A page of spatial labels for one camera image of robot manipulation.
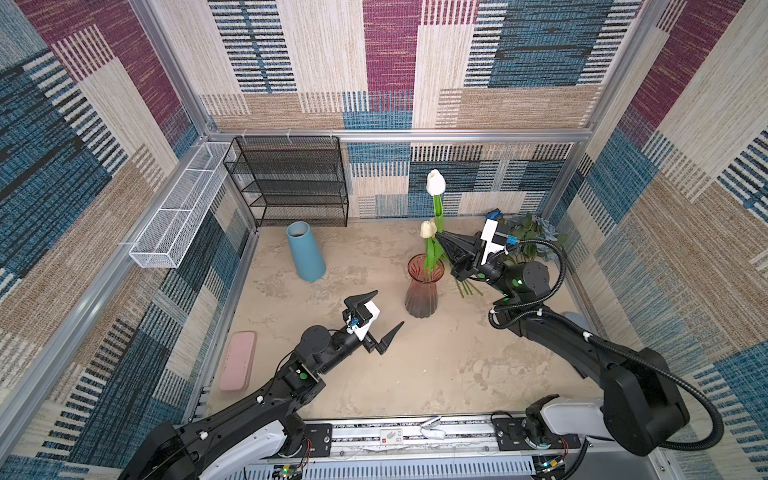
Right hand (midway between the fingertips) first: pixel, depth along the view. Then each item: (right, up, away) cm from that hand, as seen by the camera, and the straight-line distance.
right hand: (435, 236), depth 64 cm
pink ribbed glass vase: (+1, -18, +34) cm, 39 cm away
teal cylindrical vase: (-36, -5, +33) cm, 49 cm away
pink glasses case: (-51, -34, +20) cm, 64 cm away
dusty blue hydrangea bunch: (+39, +5, +38) cm, 55 cm away
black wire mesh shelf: (-45, +22, +45) cm, 67 cm away
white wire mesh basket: (-63, -2, +6) cm, 63 cm away
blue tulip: (+16, -15, +38) cm, 44 cm away
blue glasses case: (+50, -25, +32) cm, 65 cm away
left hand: (-10, -15, +6) cm, 19 cm away
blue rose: (+30, +10, +51) cm, 61 cm away
